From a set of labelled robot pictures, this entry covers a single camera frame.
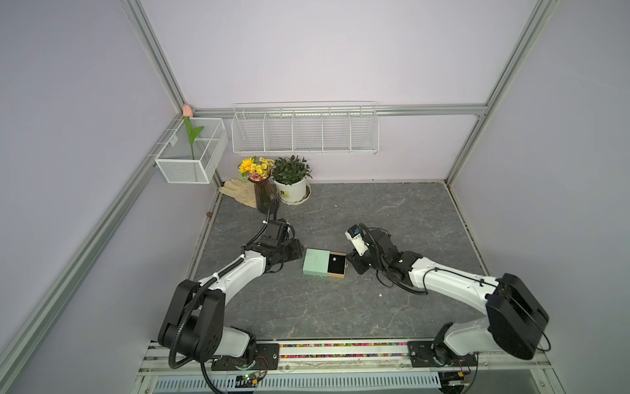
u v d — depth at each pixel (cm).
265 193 102
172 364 39
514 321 42
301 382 157
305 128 99
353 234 75
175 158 78
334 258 91
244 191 119
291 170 100
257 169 91
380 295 85
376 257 65
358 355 75
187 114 90
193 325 42
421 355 74
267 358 73
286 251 80
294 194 109
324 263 91
